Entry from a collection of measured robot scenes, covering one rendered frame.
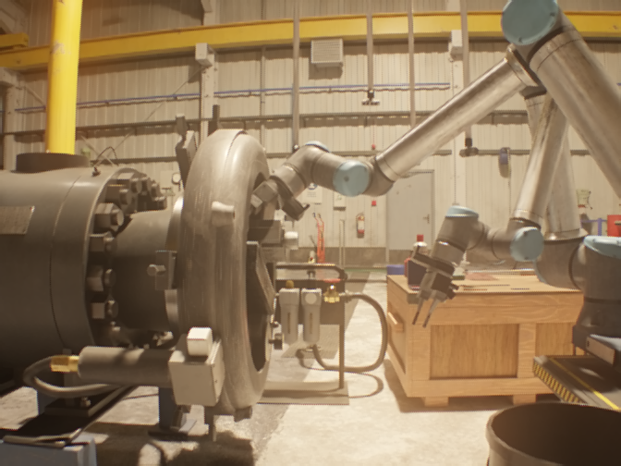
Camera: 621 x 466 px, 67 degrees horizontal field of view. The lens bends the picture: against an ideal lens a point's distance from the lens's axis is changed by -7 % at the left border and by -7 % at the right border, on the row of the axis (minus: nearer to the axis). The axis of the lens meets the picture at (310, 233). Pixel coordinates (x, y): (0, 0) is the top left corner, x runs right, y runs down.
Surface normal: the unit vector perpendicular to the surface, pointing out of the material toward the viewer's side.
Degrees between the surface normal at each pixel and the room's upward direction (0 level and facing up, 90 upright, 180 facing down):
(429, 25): 90
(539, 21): 83
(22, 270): 87
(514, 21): 83
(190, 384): 112
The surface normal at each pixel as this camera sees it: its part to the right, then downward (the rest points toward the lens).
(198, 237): -0.03, -0.25
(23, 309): -0.04, 0.25
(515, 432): 0.45, -0.05
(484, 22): -0.15, 0.00
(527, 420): 0.15, -0.05
